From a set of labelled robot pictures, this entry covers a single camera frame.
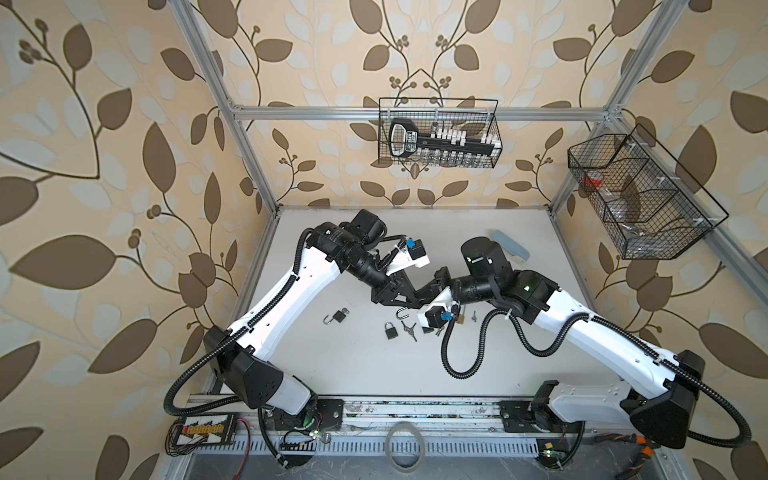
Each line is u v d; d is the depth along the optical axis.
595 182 0.89
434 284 0.59
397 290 0.58
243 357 0.40
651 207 0.73
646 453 0.69
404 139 0.85
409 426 0.75
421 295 0.65
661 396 0.40
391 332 0.89
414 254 0.58
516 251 1.03
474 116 0.91
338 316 0.91
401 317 0.63
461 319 0.91
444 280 0.60
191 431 0.71
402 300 0.62
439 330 0.89
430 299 0.56
